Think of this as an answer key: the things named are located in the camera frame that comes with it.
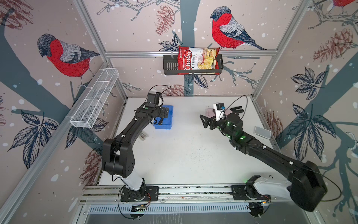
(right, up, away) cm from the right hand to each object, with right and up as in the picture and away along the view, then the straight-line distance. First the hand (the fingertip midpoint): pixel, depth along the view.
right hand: (205, 115), depth 78 cm
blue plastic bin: (-27, -8, +26) cm, 38 cm away
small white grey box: (+44, -13, +20) cm, 50 cm away
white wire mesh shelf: (-64, +10, 0) cm, 65 cm away
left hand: (-28, +3, +10) cm, 30 cm away
